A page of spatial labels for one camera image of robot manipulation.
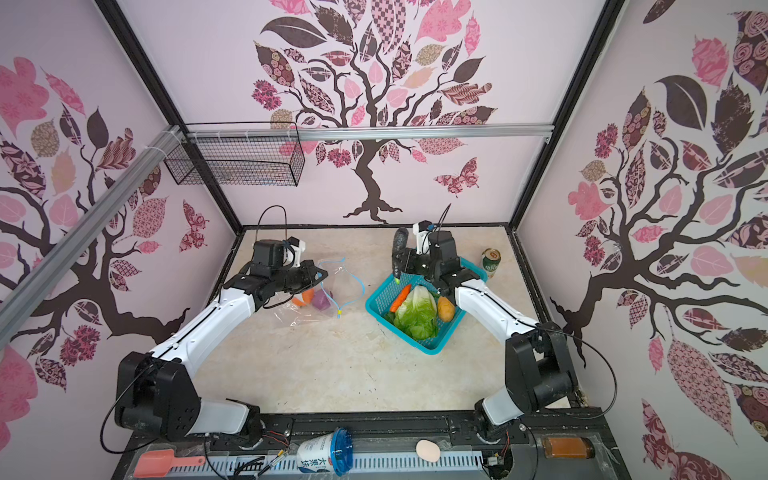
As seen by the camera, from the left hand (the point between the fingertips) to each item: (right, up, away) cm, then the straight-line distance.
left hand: (328, 277), depth 83 cm
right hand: (+19, +7, +1) cm, 21 cm away
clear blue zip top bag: (+2, -4, +11) cm, 12 cm away
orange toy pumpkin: (-9, -8, +10) cm, 15 cm away
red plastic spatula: (-38, -43, -14) cm, 59 cm away
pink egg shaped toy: (+27, -41, -13) cm, 50 cm away
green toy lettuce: (+25, -11, +3) cm, 28 cm away
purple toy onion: (-5, -8, +9) cm, 13 cm away
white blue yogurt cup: (+5, -37, -19) cm, 42 cm away
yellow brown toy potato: (+35, -11, +7) cm, 37 cm away
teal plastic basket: (+15, -8, +9) cm, 19 cm away
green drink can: (+51, +5, +15) cm, 54 cm away
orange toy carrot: (+21, -8, +12) cm, 25 cm away
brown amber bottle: (+60, -39, -14) cm, 73 cm away
